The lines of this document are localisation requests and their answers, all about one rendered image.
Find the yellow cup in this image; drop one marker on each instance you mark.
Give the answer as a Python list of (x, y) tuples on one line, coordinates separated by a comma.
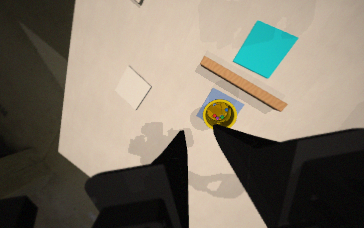
[(219, 109)]

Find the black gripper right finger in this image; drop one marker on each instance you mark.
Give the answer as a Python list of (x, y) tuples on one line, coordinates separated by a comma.
[(269, 170)]

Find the long wooden plank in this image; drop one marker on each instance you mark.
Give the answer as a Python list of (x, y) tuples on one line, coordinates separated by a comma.
[(243, 84)]

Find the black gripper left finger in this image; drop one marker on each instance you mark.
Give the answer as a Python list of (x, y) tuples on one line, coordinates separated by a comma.
[(165, 178)]

